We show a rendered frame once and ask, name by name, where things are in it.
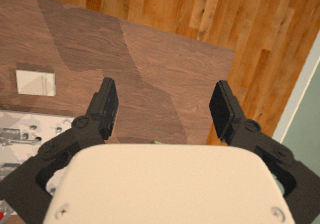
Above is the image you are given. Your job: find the white fixture plate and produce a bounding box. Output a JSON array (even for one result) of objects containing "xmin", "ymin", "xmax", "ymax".
[{"xmin": 0, "ymin": 110, "xmax": 74, "ymax": 193}]

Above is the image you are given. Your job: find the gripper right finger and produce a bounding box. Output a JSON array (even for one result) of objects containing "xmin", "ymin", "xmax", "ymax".
[{"xmin": 209, "ymin": 80, "xmax": 320, "ymax": 224}]

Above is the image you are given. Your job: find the small black block with bolt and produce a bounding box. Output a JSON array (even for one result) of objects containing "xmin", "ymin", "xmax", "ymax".
[{"xmin": 22, "ymin": 133, "xmax": 29, "ymax": 140}]

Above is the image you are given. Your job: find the toggle clamp with red handle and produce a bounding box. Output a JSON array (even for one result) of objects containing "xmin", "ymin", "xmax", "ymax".
[
  {"xmin": 0, "ymin": 128, "xmax": 42, "ymax": 147},
  {"xmin": 0, "ymin": 163, "xmax": 20, "ymax": 201}
]

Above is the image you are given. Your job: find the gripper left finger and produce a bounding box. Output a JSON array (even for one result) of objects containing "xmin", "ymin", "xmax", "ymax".
[{"xmin": 0, "ymin": 78, "xmax": 119, "ymax": 224}]

